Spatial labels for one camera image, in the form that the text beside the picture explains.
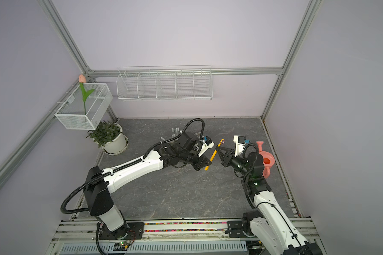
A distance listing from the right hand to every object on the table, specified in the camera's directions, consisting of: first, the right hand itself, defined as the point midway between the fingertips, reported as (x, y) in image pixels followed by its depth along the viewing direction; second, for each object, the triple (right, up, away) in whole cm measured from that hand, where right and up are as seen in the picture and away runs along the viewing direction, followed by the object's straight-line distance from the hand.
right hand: (216, 147), depth 73 cm
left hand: (-3, -8, +1) cm, 8 cm away
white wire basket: (-68, +16, +1) cm, 70 cm away
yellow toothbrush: (+2, +2, -2) cm, 4 cm away
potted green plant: (-59, +4, +16) cm, 61 cm away
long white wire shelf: (-29, +38, +26) cm, 55 cm away
